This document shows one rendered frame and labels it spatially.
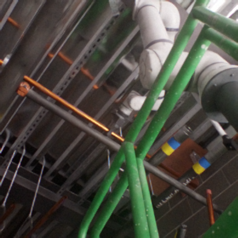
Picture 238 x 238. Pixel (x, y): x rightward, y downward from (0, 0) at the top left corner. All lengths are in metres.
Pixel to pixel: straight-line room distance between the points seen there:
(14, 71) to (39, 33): 0.19
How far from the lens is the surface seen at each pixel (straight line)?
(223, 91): 0.90
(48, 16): 1.09
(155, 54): 1.01
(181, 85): 0.84
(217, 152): 1.88
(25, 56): 1.15
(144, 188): 0.85
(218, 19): 0.64
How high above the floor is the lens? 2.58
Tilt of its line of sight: 60 degrees up
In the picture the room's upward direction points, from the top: 7 degrees counter-clockwise
